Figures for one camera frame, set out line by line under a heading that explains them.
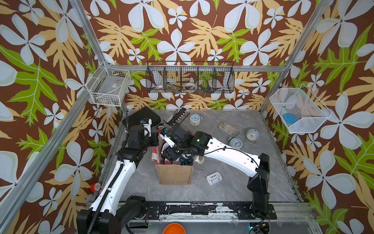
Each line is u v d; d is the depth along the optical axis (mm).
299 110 827
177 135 535
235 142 968
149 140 685
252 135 977
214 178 839
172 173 701
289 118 802
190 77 977
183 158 814
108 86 864
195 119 1099
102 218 381
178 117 1147
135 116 1126
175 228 684
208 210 750
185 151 523
